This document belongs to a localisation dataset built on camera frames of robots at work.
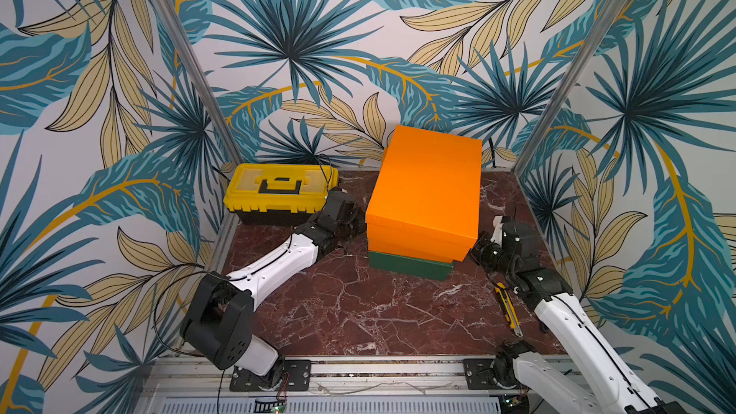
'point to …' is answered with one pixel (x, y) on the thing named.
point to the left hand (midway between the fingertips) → (372, 222)
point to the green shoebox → (428, 269)
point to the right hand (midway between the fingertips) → (458, 237)
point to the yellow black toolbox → (278, 194)
